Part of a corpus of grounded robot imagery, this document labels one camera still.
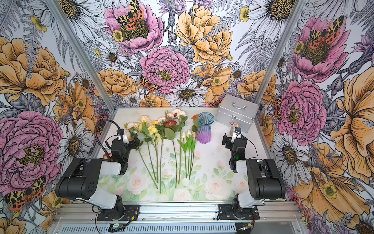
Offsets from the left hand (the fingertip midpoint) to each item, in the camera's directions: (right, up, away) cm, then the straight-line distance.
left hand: (129, 138), depth 93 cm
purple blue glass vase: (+47, +5, -3) cm, 47 cm away
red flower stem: (+24, +3, +9) cm, 26 cm away
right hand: (+65, +1, 0) cm, 65 cm away
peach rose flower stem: (+30, +15, +18) cm, 39 cm away
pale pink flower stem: (-3, +7, +9) cm, 11 cm away
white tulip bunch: (+37, -6, +6) cm, 38 cm away
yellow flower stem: (+13, +3, +6) cm, 14 cm away
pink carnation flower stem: (+24, +16, +18) cm, 34 cm away
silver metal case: (+67, +18, +7) cm, 70 cm away
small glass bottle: (+68, +6, +9) cm, 69 cm away
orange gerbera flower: (+43, +10, +16) cm, 47 cm away
